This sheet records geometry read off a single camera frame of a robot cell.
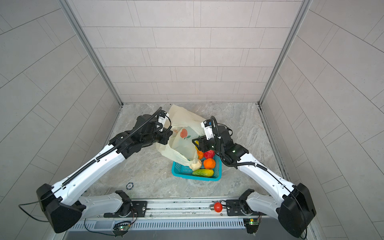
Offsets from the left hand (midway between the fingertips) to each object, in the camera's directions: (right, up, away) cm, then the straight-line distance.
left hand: (175, 130), depth 72 cm
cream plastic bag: (+4, -1, +9) cm, 10 cm away
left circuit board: (-22, -42, -8) cm, 49 cm away
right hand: (+10, -6, +3) cm, 12 cm away
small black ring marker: (-25, -30, +5) cm, 39 cm away
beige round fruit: (+10, -20, +8) cm, 24 cm away
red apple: (+17, -15, +11) cm, 25 cm away
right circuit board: (+36, -43, -4) cm, 56 cm away
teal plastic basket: (+18, -22, +9) cm, 30 cm away
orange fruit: (+17, -19, +9) cm, 27 cm away
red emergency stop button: (+20, -36, -2) cm, 41 cm away
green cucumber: (+15, -24, +7) cm, 29 cm away
